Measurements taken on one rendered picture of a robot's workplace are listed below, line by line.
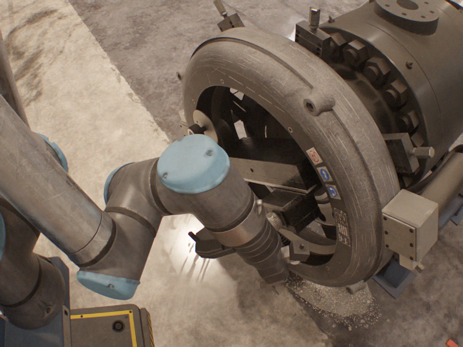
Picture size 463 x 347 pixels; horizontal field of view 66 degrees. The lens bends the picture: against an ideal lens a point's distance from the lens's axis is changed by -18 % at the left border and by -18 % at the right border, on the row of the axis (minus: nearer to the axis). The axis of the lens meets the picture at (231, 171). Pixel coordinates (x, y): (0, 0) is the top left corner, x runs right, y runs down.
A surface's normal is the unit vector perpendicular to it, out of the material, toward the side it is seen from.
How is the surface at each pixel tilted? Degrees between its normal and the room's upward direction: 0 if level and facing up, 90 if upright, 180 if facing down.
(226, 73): 90
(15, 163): 71
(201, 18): 0
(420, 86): 40
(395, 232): 90
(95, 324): 0
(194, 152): 19
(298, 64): 10
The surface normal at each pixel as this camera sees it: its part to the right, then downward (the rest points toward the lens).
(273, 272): -0.15, 0.43
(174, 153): -0.40, -0.65
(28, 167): 0.77, 0.12
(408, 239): -0.78, 0.52
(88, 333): -0.08, -0.64
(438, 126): 0.54, 0.27
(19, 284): 0.84, 0.36
